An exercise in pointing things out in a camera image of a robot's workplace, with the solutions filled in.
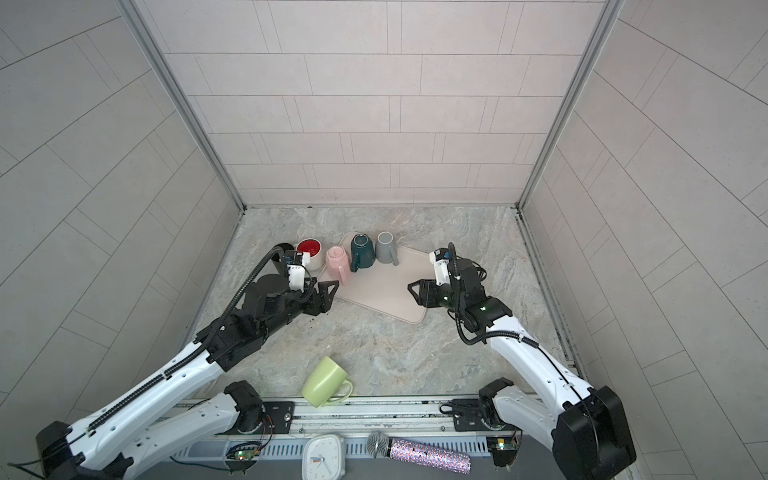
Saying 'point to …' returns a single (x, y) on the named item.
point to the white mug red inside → (314, 248)
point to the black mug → (285, 247)
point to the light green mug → (326, 382)
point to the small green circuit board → (244, 455)
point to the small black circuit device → (504, 449)
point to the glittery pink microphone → (379, 445)
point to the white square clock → (323, 457)
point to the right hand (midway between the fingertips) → (414, 288)
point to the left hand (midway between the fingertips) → (336, 280)
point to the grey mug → (386, 248)
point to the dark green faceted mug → (362, 252)
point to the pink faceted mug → (338, 264)
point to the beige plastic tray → (383, 287)
